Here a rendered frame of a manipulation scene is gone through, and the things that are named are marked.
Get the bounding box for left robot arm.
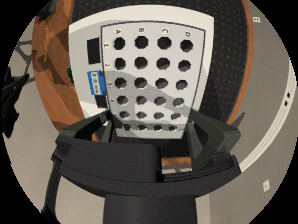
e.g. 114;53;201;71
5;0;53;164

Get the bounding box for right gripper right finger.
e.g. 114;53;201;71
186;109;241;170

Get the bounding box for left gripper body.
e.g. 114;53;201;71
1;66;19;139

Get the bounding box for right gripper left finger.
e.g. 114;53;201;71
59;109;114;142

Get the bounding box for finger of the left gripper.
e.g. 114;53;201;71
1;76;30;121
1;73;29;103

